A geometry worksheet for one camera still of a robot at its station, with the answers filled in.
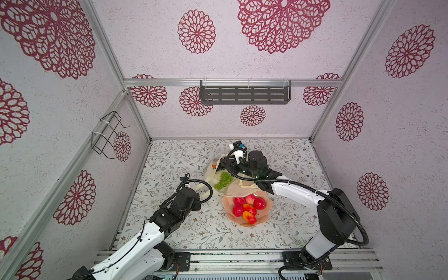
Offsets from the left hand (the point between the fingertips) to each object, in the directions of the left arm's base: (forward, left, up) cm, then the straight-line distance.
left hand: (196, 196), depth 81 cm
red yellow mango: (-3, -26, -7) cm, 27 cm away
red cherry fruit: (-2, -30, -4) cm, 31 cm away
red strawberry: (-8, -25, -5) cm, 27 cm away
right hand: (+13, -12, +12) cm, 22 cm away
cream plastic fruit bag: (+7, -20, -2) cm, 21 cm away
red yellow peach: (+1, -26, -6) cm, 27 cm away
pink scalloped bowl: (-6, -31, -9) cm, 33 cm away
